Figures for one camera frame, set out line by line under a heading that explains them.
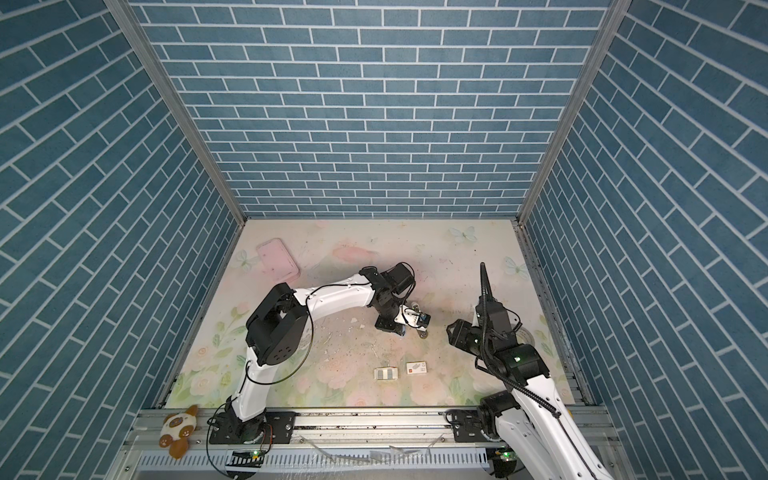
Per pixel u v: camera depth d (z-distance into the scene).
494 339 0.57
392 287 0.71
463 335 0.68
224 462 0.70
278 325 0.53
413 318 0.77
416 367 0.82
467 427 0.74
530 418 0.50
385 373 0.83
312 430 0.75
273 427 0.73
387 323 0.80
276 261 1.08
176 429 0.71
